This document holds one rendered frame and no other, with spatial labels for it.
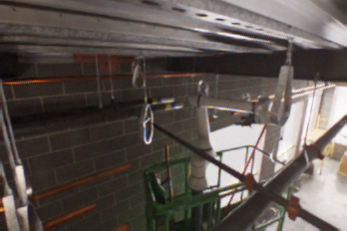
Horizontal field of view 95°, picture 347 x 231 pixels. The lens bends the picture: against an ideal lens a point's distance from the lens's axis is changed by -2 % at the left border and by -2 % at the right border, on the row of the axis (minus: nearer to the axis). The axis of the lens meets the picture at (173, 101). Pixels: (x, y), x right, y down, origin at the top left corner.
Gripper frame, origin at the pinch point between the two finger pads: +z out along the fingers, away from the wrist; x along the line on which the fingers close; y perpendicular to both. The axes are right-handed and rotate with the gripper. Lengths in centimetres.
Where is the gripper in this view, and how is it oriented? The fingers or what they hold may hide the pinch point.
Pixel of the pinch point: (239, 120)
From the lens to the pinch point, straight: 164.7
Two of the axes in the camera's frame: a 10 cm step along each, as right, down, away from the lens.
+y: 4.7, 8.7, 1.3
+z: -5.3, 1.6, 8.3
